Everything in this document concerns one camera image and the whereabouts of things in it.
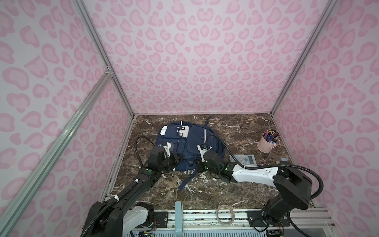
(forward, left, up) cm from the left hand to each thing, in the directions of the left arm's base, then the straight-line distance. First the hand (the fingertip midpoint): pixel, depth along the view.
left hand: (184, 153), depth 82 cm
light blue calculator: (+2, -37, -13) cm, 39 cm away
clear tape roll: (-29, -16, -13) cm, 36 cm away
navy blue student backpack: (+13, 0, -3) cm, 14 cm away
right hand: (-2, -7, -4) cm, 8 cm away
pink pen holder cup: (+8, -51, -8) cm, 52 cm away
